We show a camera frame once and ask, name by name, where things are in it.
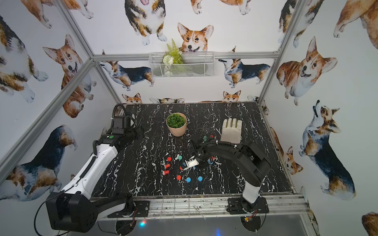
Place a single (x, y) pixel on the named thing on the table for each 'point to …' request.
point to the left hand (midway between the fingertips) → (142, 127)
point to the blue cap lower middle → (188, 179)
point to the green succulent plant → (175, 120)
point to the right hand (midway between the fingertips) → (195, 161)
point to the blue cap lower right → (200, 178)
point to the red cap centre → (180, 168)
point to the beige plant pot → (178, 132)
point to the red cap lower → (178, 177)
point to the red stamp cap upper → (169, 159)
